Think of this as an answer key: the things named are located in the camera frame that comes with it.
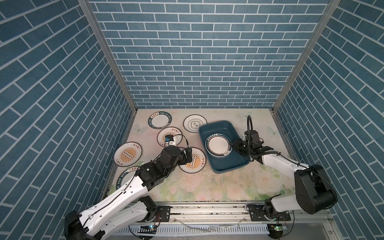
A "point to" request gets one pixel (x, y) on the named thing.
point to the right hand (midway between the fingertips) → (229, 142)
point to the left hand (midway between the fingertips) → (186, 151)
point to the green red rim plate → (218, 145)
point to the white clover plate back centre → (192, 123)
